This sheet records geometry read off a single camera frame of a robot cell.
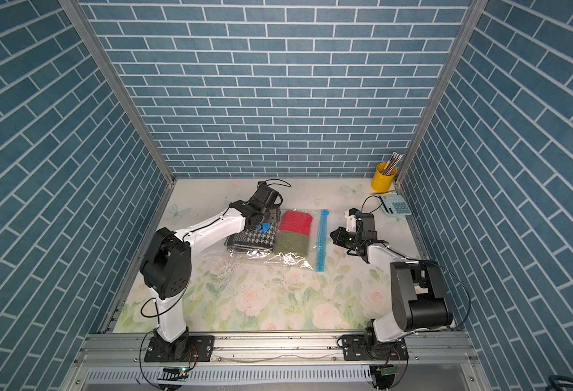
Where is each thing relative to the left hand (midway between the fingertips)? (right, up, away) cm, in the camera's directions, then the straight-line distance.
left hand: (276, 212), depth 94 cm
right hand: (+23, -9, 0) cm, 24 cm away
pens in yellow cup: (+51, +21, +15) cm, 57 cm away
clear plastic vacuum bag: (+16, -14, -2) cm, 22 cm away
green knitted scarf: (+6, -12, 0) cm, 13 cm away
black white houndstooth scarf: (-6, -10, +3) cm, 11 cm away
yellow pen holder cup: (+47, +13, +19) cm, 52 cm away
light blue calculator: (+53, +3, +16) cm, 56 cm away
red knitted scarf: (+8, -4, +5) cm, 10 cm away
